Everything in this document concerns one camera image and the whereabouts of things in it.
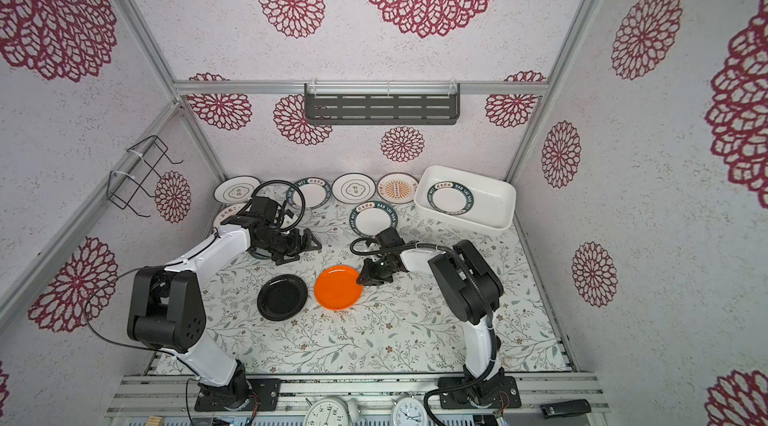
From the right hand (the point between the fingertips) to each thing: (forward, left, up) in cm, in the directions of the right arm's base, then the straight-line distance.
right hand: (357, 278), depth 93 cm
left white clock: (-36, +3, +3) cm, 36 cm away
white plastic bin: (+32, -49, -2) cm, 58 cm away
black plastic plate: (-6, +24, -3) cm, 24 cm away
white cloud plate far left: (+35, +51, +2) cm, 62 cm away
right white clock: (-35, -16, +2) cm, 38 cm away
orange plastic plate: (-3, +6, -1) cm, 7 cm away
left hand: (+2, +14, +9) cm, 17 cm away
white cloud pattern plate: (+40, +6, -1) cm, 41 cm away
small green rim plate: (+25, -3, -1) cm, 25 cm away
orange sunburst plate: (+41, -12, -1) cm, 43 cm away
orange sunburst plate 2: (+26, +52, 0) cm, 58 cm away
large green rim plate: (+35, -33, -1) cm, 48 cm away
